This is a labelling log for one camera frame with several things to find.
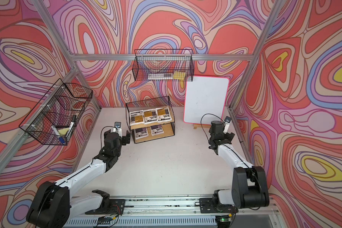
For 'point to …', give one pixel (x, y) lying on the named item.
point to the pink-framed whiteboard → (205, 99)
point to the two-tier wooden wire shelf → (168, 127)
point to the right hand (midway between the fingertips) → (223, 132)
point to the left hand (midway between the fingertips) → (119, 130)
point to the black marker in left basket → (71, 125)
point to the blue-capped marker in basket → (61, 138)
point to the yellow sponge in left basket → (63, 131)
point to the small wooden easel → (198, 126)
